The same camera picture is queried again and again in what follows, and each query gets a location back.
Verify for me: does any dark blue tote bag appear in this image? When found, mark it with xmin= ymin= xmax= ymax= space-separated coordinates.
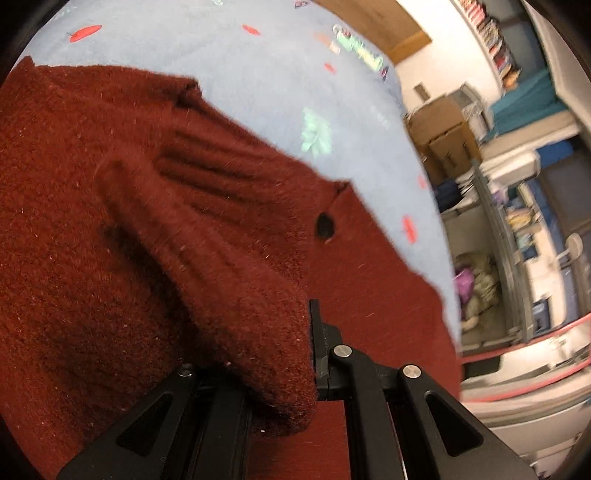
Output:
xmin=434 ymin=179 xmax=463 ymax=213

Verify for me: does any teal curtain right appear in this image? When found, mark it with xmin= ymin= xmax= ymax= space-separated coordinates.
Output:
xmin=484 ymin=69 xmax=568 ymax=142

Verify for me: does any wooden headboard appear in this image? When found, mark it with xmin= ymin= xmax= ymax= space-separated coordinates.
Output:
xmin=317 ymin=0 xmax=432 ymax=65

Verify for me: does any row of books on shelf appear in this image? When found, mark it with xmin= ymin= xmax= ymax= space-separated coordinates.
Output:
xmin=455 ymin=0 xmax=521 ymax=91

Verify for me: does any blue patterned bed duvet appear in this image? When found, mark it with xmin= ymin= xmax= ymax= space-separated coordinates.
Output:
xmin=24 ymin=1 xmax=461 ymax=341

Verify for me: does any pink framed mirror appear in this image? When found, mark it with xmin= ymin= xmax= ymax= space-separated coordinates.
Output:
xmin=461 ymin=315 xmax=590 ymax=403

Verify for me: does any wooden drawer cabinet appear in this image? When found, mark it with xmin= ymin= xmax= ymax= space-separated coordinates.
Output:
xmin=406 ymin=96 xmax=482 ymax=186

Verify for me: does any dark red knit sweater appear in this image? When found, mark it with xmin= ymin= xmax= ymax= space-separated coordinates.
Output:
xmin=1 ymin=58 xmax=461 ymax=479

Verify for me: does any beige clothes pile under desk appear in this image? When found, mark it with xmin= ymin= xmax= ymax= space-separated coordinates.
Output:
xmin=454 ymin=251 xmax=501 ymax=333

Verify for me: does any grey study desk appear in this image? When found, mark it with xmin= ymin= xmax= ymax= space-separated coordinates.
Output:
xmin=443 ymin=158 xmax=591 ymax=351

